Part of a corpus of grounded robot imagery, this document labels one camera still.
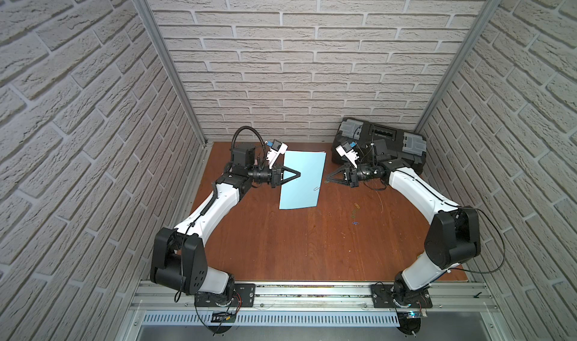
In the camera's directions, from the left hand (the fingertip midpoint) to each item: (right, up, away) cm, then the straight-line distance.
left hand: (301, 174), depth 72 cm
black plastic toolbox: (+22, +11, 0) cm, 25 cm away
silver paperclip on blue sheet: (+6, -6, +5) cm, 9 cm away
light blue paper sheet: (+1, -6, +1) cm, 6 cm away
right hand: (+11, -2, +5) cm, 12 cm away
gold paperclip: (+25, -15, +24) cm, 37 cm away
